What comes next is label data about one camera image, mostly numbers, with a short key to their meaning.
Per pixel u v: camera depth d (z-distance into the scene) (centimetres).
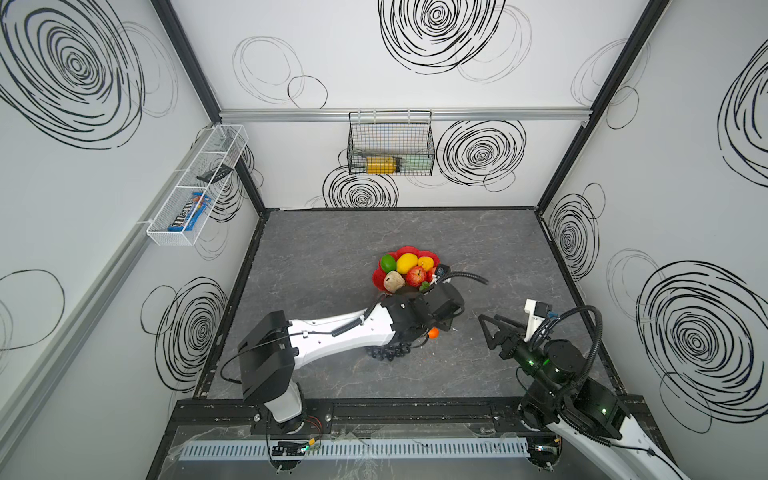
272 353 41
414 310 57
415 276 93
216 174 76
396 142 99
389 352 82
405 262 98
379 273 96
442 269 67
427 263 99
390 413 75
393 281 91
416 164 88
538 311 62
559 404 54
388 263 97
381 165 87
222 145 91
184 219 69
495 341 63
